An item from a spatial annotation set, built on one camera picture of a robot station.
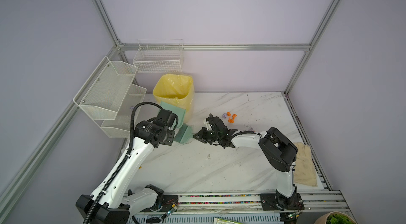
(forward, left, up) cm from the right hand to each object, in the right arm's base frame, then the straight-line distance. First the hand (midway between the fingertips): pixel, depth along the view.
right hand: (192, 137), depth 87 cm
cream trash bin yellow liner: (+32, +12, +5) cm, 35 cm away
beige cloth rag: (-15, -61, -11) cm, 64 cm away
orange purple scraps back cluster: (+19, -24, -8) cm, 32 cm away
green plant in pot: (-36, -61, -1) cm, 70 cm away
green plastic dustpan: (+8, +6, +11) cm, 15 cm away
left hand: (-8, +12, +13) cm, 20 cm away
